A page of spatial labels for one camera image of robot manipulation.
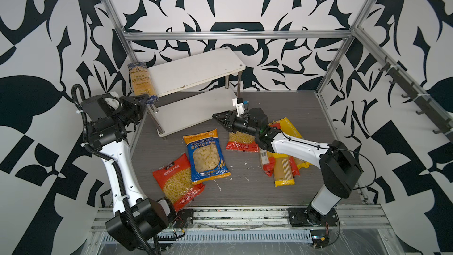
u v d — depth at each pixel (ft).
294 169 2.78
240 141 3.13
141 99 2.21
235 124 2.30
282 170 2.72
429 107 1.80
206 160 2.85
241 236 2.34
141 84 2.36
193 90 4.01
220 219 2.49
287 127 3.31
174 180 2.66
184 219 2.43
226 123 2.29
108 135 1.57
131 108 1.95
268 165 2.77
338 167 1.52
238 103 2.44
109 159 1.39
